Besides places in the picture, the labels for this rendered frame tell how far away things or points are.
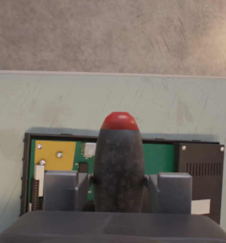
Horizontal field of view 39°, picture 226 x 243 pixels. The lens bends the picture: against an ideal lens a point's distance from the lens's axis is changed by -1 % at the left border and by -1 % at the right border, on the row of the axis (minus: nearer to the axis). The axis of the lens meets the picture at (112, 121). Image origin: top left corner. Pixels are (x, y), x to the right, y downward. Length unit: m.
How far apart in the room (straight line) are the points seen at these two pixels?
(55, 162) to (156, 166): 0.13
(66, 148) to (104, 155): 0.18
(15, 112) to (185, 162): 0.21
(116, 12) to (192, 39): 0.48
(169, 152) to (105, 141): 0.25
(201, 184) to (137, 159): 0.27
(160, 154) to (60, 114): 0.13
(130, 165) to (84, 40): 1.35
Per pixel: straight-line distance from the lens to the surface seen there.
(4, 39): 1.39
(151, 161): 0.39
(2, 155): 0.34
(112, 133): 0.16
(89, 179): 0.16
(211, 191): 0.45
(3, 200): 0.34
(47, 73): 0.35
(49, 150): 0.34
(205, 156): 0.43
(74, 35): 1.48
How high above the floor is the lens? 1.33
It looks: 61 degrees down
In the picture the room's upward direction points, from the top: 90 degrees clockwise
